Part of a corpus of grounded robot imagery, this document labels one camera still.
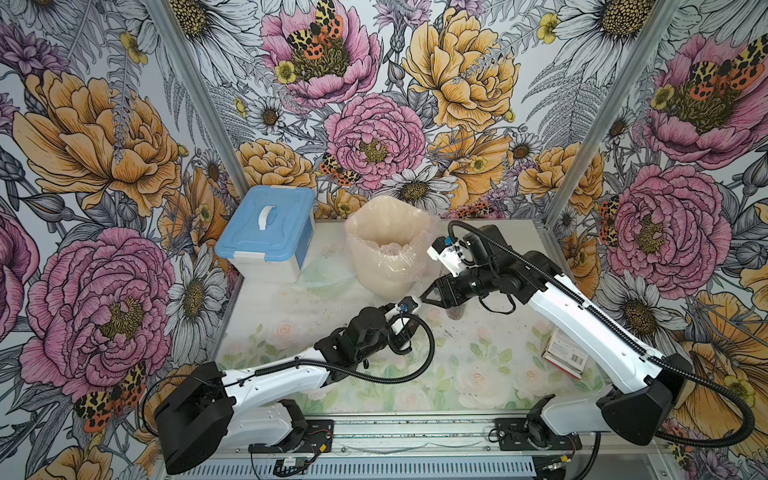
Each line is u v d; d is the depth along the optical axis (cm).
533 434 66
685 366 41
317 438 75
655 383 39
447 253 65
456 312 92
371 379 53
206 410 41
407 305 65
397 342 69
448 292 61
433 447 73
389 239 99
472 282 60
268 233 95
